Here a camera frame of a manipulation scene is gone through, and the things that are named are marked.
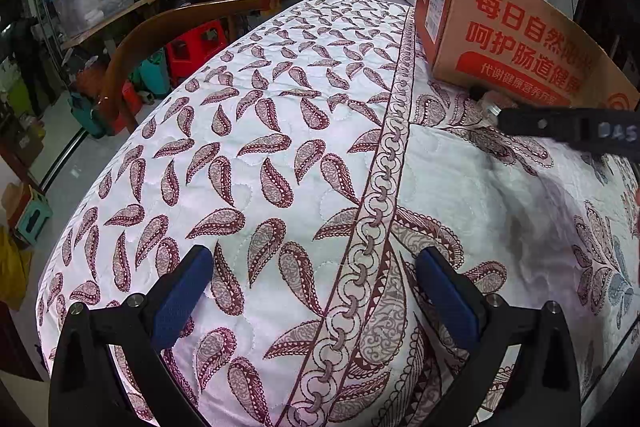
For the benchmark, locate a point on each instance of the teal plastic stool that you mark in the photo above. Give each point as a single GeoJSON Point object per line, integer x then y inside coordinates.
{"type": "Point", "coordinates": [87, 114]}
{"type": "Point", "coordinates": [155, 74]}

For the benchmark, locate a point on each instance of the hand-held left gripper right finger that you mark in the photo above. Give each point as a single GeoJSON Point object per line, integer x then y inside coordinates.
{"type": "Point", "coordinates": [447, 302]}

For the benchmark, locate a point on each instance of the wooden shelf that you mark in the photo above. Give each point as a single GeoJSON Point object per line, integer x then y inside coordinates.
{"type": "Point", "coordinates": [135, 2]}

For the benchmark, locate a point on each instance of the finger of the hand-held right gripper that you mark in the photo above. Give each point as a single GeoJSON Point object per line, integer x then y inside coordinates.
{"type": "Point", "coordinates": [570, 127]}

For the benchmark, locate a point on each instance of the red plastic stool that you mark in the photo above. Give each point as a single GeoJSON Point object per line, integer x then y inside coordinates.
{"type": "Point", "coordinates": [195, 44]}
{"type": "Point", "coordinates": [125, 104]}

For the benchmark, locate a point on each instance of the cardboard box with red print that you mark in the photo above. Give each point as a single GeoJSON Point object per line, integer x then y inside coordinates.
{"type": "Point", "coordinates": [500, 32]}

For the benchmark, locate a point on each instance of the paisley quilted tablecloth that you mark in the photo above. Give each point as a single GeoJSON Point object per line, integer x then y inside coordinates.
{"type": "Point", "coordinates": [300, 157]}

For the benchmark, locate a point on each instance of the yellow bag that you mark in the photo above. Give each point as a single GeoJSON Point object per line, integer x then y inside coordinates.
{"type": "Point", "coordinates": [12, 267]}

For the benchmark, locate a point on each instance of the wooden chair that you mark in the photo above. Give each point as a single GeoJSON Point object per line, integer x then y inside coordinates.
{"type": "Point", "coordinates": [150, 32]}

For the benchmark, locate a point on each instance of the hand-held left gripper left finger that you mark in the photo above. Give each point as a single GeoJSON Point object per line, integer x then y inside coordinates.
{"type": "Point", "coordinates": [182, 302]}

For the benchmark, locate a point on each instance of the green plastic stool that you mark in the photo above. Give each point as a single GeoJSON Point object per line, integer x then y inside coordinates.
{"type": "Point", "coordinates": [32, 212]}

